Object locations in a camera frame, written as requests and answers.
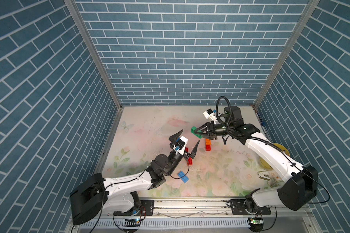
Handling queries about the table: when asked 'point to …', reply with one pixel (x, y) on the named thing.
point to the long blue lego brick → (184, 178)
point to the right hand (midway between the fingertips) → (197, 134)
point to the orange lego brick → (207, 141)
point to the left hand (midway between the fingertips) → (194, 137)
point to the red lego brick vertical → (189, 161)
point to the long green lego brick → (192, 131)
